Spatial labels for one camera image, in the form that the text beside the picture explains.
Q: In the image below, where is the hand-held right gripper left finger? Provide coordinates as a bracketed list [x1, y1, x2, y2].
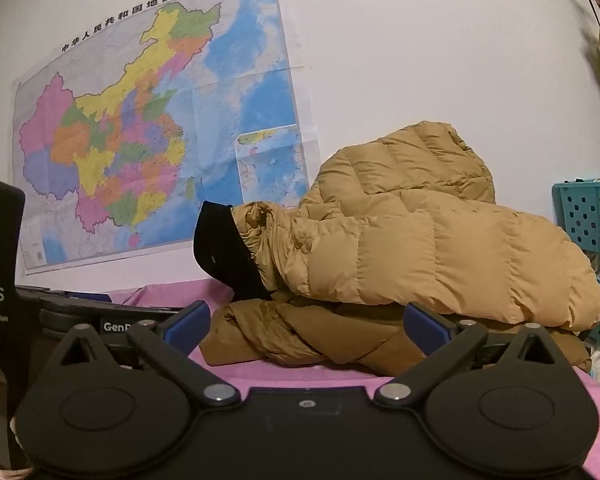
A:
[50, 300, 241, 408]

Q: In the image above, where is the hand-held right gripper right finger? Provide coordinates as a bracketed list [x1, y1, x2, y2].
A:
[375, 302, 563, 408]

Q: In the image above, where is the tan puffer jacket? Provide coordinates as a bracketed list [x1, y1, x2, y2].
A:
[192, 120, 600, 378]

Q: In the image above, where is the pink bedsheet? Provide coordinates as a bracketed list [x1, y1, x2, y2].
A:
[105, 282, 600, 480]

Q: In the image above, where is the colourful wall map poster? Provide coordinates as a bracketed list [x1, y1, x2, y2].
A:
[11, 0, 322, 276]

